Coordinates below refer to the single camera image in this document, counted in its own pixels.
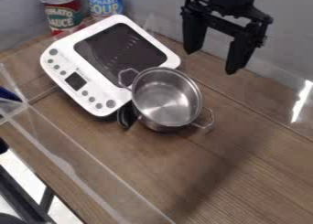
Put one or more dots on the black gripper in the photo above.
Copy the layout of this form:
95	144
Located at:
199	10

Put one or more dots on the silver steel pot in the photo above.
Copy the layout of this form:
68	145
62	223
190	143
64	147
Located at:
166	98

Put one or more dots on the white and black stove top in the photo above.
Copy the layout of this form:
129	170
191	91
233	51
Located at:
83	62

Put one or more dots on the dark utensil under pot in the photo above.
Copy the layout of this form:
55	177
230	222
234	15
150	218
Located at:
126	116

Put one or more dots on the blue alphabet soup can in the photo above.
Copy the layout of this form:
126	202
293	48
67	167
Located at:
104	8

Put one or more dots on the red tomato sauce can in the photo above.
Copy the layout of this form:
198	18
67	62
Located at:
63	14

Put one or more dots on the blue object at left edge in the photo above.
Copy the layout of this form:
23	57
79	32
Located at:
8	95

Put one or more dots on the clear acrylic barrier panel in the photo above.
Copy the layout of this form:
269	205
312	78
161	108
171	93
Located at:
99	167

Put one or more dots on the black metal table leg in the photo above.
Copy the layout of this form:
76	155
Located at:
30	213

